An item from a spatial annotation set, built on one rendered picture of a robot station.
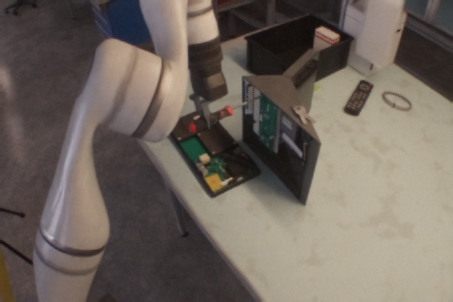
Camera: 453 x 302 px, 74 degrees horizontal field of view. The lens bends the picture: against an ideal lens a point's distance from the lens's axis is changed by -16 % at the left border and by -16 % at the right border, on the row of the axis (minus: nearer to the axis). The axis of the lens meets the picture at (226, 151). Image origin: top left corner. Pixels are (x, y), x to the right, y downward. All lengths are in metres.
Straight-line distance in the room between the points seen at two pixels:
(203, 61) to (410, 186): 0.59
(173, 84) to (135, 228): 1.67
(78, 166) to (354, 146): 0.74
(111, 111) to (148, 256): 1.58
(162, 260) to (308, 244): 1.21
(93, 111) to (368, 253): 0.62
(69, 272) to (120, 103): 0.22
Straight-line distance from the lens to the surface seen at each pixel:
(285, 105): 0.70
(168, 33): 0.43
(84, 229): 0.41
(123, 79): 0.34
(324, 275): 0.73
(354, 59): 1.21
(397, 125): 1.06
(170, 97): 0.35
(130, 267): 1.89
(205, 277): 1.79
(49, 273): 0.46
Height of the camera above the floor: 1.67
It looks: 48 degrees down
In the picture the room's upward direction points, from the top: 3 degrees counter-clockwise
